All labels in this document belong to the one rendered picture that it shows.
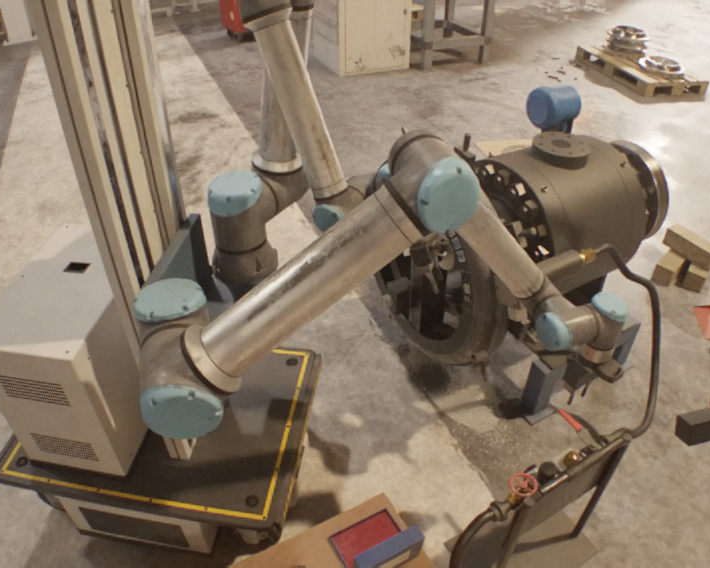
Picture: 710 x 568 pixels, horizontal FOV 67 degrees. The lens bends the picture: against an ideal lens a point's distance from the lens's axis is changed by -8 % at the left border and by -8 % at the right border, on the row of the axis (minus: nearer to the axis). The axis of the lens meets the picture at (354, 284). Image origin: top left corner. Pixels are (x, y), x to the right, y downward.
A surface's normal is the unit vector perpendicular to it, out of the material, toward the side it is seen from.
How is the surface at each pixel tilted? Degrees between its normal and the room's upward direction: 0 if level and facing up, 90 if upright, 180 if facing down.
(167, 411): 93
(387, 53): 90
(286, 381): 0
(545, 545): 0
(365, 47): 90
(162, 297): 5
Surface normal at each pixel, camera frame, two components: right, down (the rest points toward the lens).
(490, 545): 0.00, -0.78
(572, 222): 0.40, 0.00
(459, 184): 0.37, 0.52
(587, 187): 0.29, -0.30
